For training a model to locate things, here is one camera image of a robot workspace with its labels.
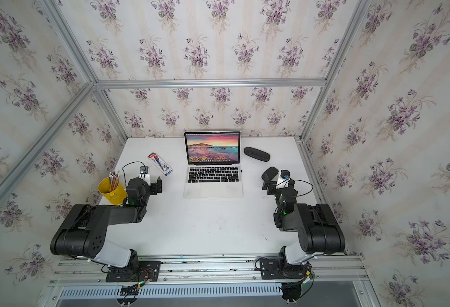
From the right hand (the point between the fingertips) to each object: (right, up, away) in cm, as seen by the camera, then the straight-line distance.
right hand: (278, 174), depth 90 cm
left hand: (-63, -2, +3) cm, 63 cm away
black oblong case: (-7, +10, +18) cm, 22 cm away
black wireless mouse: (-1, -1, +12) cm, 12 cm away
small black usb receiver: (-17, +1, +15) cm, 22 cm away
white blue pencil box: (-60, +3, +15) cm, 62 cm away
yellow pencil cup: (-75, -10, -3) cm, 76 cm away
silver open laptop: (-32, +2, +15) cm, 36 cm away
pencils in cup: (-75, -2, -6) cm, 75 cm away
